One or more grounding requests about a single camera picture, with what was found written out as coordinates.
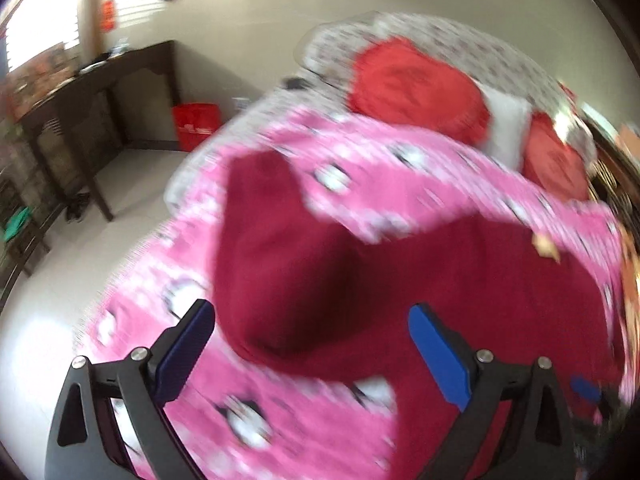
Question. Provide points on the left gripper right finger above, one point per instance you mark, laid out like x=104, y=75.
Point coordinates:
x=537, y=438

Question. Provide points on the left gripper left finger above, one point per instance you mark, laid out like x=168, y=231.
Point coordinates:
x=84, y=439

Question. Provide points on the dark red sweater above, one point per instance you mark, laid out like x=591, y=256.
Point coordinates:
x=304, y=296

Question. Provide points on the pink penguin blanket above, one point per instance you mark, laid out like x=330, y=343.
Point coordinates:
x=243, y=420

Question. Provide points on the orange patterned blanket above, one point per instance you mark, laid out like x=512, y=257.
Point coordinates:
x=629, y=271

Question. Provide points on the dark carved wooden headboard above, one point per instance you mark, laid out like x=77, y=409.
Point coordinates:
x=614, y=178

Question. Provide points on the small red heart cushion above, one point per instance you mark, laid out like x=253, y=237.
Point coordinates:
x=551, y=164

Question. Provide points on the white pillow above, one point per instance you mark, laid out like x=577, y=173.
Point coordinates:
x=508, y=128

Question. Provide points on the dark wooden side table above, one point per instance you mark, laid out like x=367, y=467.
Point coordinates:
x=70, y=105

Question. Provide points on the red bag on floor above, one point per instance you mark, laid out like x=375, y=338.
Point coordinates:
x=195, y=123

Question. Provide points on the large red round cushion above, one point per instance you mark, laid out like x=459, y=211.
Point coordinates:
x=394, y=82

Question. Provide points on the floral grey bed sheet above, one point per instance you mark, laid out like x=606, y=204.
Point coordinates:
x=329, y=52

